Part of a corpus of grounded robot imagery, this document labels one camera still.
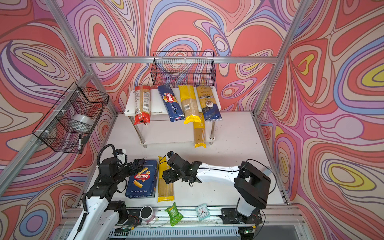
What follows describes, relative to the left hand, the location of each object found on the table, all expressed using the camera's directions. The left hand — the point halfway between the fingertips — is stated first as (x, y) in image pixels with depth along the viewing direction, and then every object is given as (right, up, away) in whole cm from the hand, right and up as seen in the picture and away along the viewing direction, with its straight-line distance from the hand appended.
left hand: (139, 161), depth 81 cm
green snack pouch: (+21, -26, -8) cm, 34 cm away
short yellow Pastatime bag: (+15, -17, -1) cm, 22 cm away
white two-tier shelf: (+6, +16, +18) cm, 25 cm away
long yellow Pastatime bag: (+34, +14, +16) cm, 40 cm away
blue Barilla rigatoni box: (+3, -12, -3) cm, 13 cm away
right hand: (+18, -9, 0) cm, 20 cm away
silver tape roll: (-24, +22, -10) cm, 34 cm away
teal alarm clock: (+35, -24, -8) cm, 43 cm away
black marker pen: (-25, +10, -10) cm, 29 cm away
